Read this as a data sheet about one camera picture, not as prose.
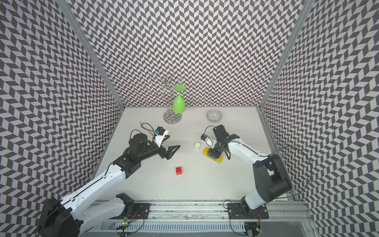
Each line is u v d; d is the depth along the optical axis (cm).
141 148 59
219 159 88
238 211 72
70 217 38
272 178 44
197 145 94
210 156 94
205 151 90
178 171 83
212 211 75
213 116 111
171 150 67
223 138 63
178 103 89
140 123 110
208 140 77
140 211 72
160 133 64
